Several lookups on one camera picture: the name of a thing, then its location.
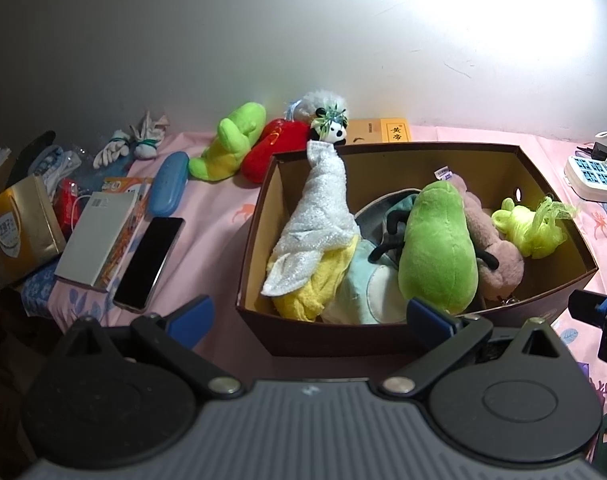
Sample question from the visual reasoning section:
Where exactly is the pink plush toy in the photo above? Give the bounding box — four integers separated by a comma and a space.
450, 174, 525, 302

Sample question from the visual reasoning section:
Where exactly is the white blue power strip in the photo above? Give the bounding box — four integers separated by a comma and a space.
564, 156, 607, 203

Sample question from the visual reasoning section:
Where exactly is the yellow book box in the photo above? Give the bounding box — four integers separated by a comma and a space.
347, 118, 412, 144

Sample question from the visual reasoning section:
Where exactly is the green pear plush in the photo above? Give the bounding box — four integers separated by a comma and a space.
398, 180, 478, 315

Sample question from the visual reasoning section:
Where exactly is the gold tissue box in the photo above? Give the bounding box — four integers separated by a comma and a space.
0, 176, 66, 287

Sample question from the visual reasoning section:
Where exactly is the small panda plush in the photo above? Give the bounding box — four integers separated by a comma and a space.
309, 105, 348, 146

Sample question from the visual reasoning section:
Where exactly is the black plug adapter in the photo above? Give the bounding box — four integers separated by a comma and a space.
575, 141, 607, 162

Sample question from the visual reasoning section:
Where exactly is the red plush toy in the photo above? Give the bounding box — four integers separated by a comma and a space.
241, 119, 309, 184

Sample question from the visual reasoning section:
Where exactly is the brown cardboard box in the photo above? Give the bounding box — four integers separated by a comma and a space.
236, 142, 599, 358

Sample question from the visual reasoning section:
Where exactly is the teal blue plush toy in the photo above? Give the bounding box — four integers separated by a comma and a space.
321, 188, 419, 325

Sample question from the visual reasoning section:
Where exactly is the blue glasses case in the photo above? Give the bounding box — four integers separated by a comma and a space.
146, 152, 190, 218

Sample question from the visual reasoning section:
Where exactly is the grey fluffy plush ball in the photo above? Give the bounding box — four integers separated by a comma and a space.
285, 90, 349, 124

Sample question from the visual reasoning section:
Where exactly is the white gloves bundle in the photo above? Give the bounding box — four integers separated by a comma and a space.
92, 113, 170, 169

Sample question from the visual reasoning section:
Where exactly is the white plush in box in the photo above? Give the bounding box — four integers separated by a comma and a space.
261, 141, 361, 323

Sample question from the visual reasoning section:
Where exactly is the black smartphone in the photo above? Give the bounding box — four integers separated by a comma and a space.
113, 217, 185, 313

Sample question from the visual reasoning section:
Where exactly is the lime green mesh sponge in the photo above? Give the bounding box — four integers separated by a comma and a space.
491, 197, 577, 259

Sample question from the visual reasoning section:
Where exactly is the green yellow plush toy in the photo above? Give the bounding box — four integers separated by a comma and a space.
189, 102, 267, 182

